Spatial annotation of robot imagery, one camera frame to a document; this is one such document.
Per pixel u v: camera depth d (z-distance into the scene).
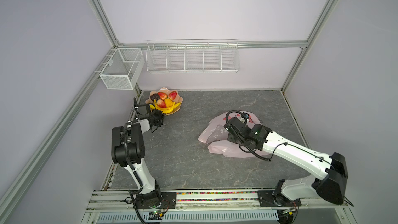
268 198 0.74
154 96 1.05
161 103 1.03
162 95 1.10
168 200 0.74
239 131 0.57
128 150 0.47
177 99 1.11
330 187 0.39
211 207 0.72
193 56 0.99
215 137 0.94
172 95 1.11
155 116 0.87
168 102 1.06
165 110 1.04
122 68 1.02
